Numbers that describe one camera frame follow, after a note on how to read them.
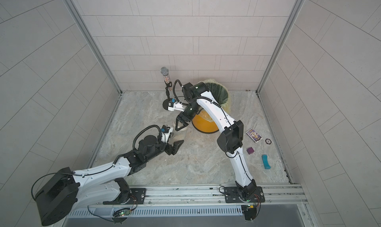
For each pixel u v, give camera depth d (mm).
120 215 644
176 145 709
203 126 884
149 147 588
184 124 674
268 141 894
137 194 708
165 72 862
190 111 682
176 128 703
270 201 694
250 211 684
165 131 656
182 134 842
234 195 709
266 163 807
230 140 511
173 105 697
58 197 393
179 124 681
